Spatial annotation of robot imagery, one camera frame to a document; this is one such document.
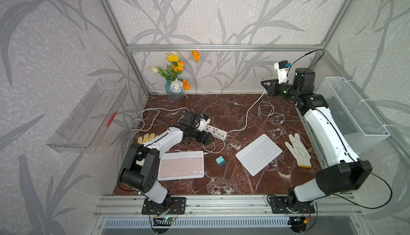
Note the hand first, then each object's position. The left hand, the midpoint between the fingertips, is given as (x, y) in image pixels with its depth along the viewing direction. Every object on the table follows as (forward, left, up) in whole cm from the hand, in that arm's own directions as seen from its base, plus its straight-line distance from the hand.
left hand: (208, 136), depth 88 cm
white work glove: (-6, -53, -7) cm, 54 cm away
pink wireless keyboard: (-13, +15, -9) cm, 22 cm away
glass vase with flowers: (+22, +20, +17) cm, 34 cm away
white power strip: (+7, -5, -6) cm, 10 cm away
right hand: (+13, -25, +30) cm, 41 cm away
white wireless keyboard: (-7, -29, -8) cm, 30 cm away
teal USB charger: (-11, -7, -6) cm, 15 cm away
